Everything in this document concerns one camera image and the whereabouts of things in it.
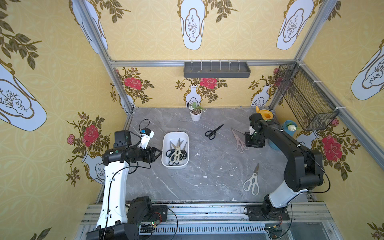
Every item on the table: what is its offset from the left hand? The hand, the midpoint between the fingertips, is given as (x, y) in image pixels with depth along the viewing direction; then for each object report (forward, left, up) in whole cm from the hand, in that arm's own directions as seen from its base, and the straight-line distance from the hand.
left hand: (155, 152), depth 74 cm
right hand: (+9, -51, -11) cm, 53 cm away
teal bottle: (+8, -68, +7) cm, 69 cm away
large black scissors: (+24, -33, -20) cm, 46 cm away
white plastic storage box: (+20, -6, -18) cm, 28 cm away
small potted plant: (+39, -22, -13) cm, 46 cm away
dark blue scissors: (+9, -13, -19) cm, 25 cm away
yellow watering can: (+30, -69, -7) cm, 76 cm away
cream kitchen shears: (+6, -10, -17) cm, 21 cm away
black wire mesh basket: (+16, -78, +15) cm, 81 cm away
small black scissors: (+8, -4, -19) cm, 21 cm away
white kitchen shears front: (-11, -52, -19) cm, 56 cm away
